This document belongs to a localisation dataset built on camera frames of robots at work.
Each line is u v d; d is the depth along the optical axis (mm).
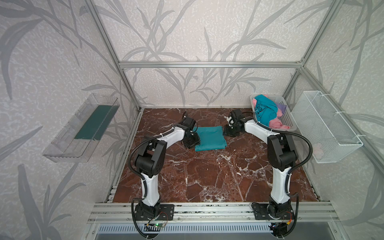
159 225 702
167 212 732
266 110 1056
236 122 770
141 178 538
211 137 946
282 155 539
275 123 1025
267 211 734
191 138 845
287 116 1048
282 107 1100
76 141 632
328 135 629
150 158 511
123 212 753
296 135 516
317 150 734
